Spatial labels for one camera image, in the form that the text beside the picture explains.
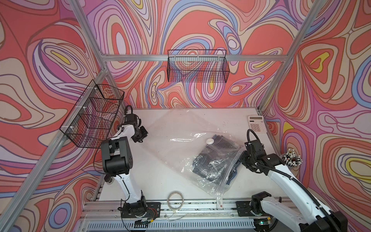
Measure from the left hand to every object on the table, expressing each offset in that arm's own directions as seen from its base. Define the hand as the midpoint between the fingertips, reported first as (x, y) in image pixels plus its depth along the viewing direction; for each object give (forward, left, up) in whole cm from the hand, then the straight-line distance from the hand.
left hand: (147, 135), depth 99 cm
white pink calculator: (+12, -81, -1) cm, 82 cm away
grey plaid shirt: (-19, -45, +1) cm, 48 cm away
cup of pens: (-24, -83, +12) cm, 87 cm away
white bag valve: (-6, -43, +2) cm, 44 cm away
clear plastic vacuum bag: (-11, -36, -2) cm, 38 cm away
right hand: (-23, -60, +5) cm, 64 cm away
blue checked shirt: (-25, -56, -2) cm, 61 cm away
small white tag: (-41, -45, -4) cm, 61 cm away
